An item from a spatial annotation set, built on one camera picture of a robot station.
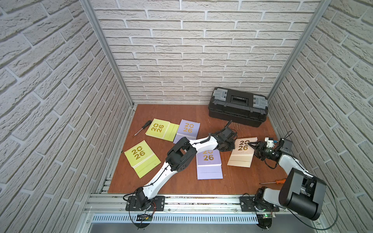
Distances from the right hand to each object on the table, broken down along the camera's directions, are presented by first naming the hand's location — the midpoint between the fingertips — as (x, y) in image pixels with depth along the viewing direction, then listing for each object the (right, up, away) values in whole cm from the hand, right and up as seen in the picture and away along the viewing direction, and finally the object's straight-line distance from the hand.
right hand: (250, 145), depth 86 cm
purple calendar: (-39, +9, +17) cm, 43 cm away
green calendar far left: (-57, +8, +16) cm, 60 cm away
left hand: (-5, -3, +6) cm, 9 cm away
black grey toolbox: (-4, +25, +11) cm, 27 cm away
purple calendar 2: (-26, -12, -1) cm, 28 cm away
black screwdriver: (-72, +10, +17) cm, 75 cm away
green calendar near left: (-67, -9, +1) cm, 68 cm away
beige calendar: (-5, -5, 0) cm, 7 cm away
